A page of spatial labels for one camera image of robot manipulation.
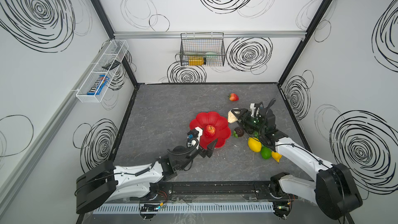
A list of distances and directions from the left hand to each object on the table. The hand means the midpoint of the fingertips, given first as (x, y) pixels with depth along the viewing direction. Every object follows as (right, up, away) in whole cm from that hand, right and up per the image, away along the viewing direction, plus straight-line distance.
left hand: (210, 135), depth 72 cm
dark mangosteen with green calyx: (+17, -3, +17) cm, 25 cm away
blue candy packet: (-53, +24, 0) cm, 58 cm away
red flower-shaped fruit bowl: (+4, 0, +19) cm, 19 cm away
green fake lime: (+30, -12, +9) cm, 33 cm away
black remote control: (-50, +35, +9) cm, 62 cm away
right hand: (+12, +10, +9) cm, 18 cm away
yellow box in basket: (-7, +39, +17) cm, 43 cm away
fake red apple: (+1, -2, +16) cm, 16 cm away
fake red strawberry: (+18, +18, +36) cm, 45 cm away
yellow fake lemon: (+24, -7, +9) cm, 27 cm away
